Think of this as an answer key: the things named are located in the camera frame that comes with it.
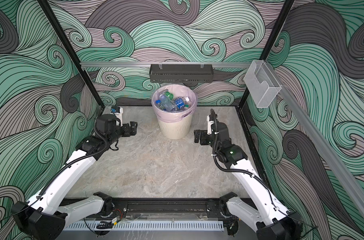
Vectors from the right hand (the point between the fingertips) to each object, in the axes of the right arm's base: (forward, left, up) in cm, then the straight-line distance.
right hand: (203, 130), depth 75 cm
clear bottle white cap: (+23, +20, -2) cm, 31 cm away
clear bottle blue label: (+20, +12, 0) cm, 24 cm away
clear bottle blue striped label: (+21, +25, -3) cm, 33 cm away
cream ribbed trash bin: (+10, +15, -14) cm, 22 cm away
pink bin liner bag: (+33, +13, -1) cm, 35 cm away
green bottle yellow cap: (+27, +19, +1) cm, 33 cm away
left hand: (+3, +38, +3) cm, 38 cm away
